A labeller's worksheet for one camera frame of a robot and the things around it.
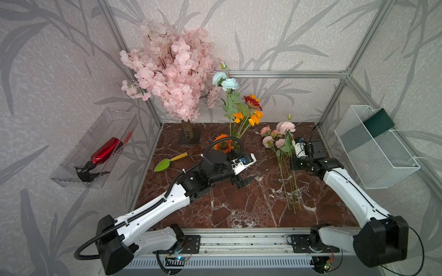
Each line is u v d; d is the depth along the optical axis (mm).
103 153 632
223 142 782
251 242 753
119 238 383
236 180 598
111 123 785
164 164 988
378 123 720
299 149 723
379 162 630
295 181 919
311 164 611
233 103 750
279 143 997
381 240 389
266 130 1116
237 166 559
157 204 439
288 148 812
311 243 669
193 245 727
